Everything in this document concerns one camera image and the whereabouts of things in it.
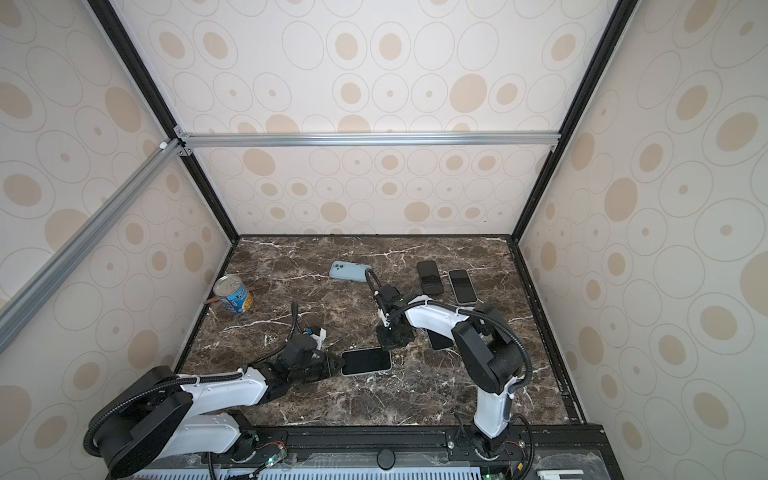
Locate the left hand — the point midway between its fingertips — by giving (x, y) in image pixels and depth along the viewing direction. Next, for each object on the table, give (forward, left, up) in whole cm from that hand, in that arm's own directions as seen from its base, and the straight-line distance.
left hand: (352, 361), depth 85 cm
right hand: (+6, -10, -3) cm, 12 cm away
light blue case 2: (+35, +5, -5) cm, 36 cm away
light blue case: (+1, -2, -3) cm, 4 cm away
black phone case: (+30, -26, -4) cm, 40 cm away
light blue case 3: (+29, -36, -5) cm, 47 cm away
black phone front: (+32, -25, -3) cm, 40 cm away
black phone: (+8, -26, -3) cm, 27 cm away
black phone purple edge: (+29, -36, -5) cm, 47 cm away
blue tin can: (+19, +38, +6) cm, 43 cm away
